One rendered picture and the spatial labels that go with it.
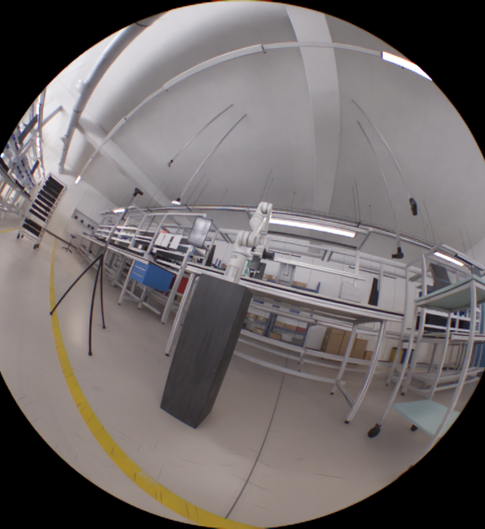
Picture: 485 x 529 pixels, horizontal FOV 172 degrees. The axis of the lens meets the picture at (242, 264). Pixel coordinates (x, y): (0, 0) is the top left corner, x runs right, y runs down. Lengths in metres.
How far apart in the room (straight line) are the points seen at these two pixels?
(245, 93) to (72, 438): 3.88
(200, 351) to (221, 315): 0.21
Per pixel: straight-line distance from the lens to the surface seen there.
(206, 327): 0.77
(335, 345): 4.66
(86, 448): 0.85
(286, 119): 3.28
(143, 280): 2.53
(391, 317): 1.44
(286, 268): 3.39
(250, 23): 3.24
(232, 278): 0.84
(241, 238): 0.92
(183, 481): 0.83
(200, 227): 2.73
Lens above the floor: 0.75
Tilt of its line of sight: 15 degrees up
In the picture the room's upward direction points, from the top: 19 degrees clockwise
